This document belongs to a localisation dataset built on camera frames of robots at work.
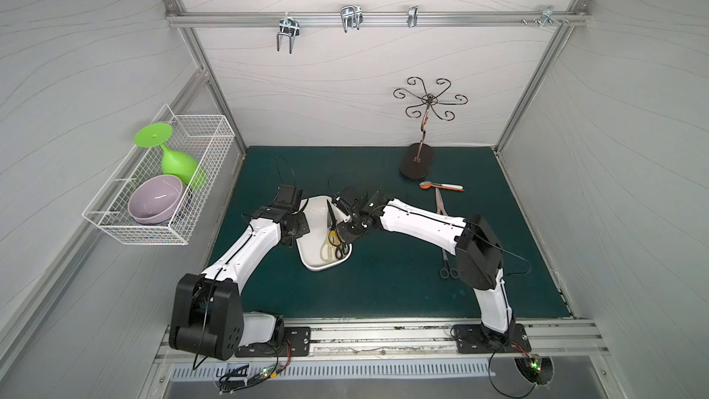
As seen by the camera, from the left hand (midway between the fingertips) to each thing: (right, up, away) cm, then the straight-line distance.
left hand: (299, 229), depth 87 cm
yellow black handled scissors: (+11, -2, -2) cm, 12 cm away
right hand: (+15, 0, 0) cm, 15 cm away
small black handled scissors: (+14, -6, 0) cm, 16 cm away
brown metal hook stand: (+44, +24, +28) cm, 57 cm away
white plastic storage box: (+6, +1, +7) cm, 9 cm away
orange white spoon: (+46, +13, +22) cm, 52 cm away
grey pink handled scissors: (+50, +5, +15) cm, 52 cm away
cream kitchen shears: (+9, -8, +2) cm, 12 cm away
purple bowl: (-27, +12, -25) cm, 39 cm away
